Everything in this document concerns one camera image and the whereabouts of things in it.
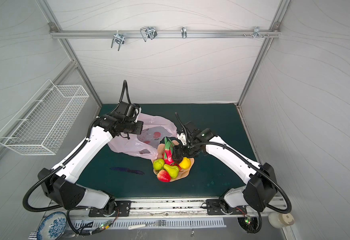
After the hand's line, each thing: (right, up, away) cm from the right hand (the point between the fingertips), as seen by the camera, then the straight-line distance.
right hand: (181, 152), depth 77 cm
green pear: (-4, -11, +2) cm, 12 cm away
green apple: (-13, -7, +3) cm, 15 cm away
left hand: (-21, +15, +2) cm, 26 cm away
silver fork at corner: (-68, -36, -10) cm, 78 cm away
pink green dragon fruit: (-8, -2, +7) cm, 10 cm away
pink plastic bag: (-15, +11, +11) cm, 22 cm away
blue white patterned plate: (-59, -32, -9) cm, 68 cm away
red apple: (-9, -12, -2) cm, 15 cm away
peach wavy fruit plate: (-12, -1, +13) cm, 18 cm away
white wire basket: (-65, +15, -9) cm, 68 cm away
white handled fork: (-11, -32, -8) cm, 34 cm away
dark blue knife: (-31, -12, +9) cm, 35 cm away
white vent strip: (-27, -33, -7) cm, 43 cm away
